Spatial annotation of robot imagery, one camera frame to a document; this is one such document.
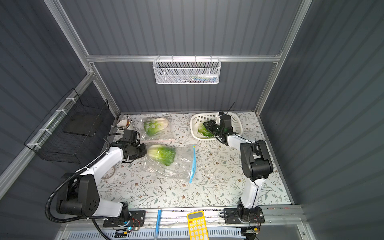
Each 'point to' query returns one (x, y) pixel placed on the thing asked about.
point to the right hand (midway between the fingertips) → (206, 123)
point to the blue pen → (158, 223)
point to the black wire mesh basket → (68, 132)
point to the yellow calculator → (197, 226)
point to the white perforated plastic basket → (196, 119)
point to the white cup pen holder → (125, 123)
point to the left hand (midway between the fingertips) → (147, 152)
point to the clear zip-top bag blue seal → (176, 161)
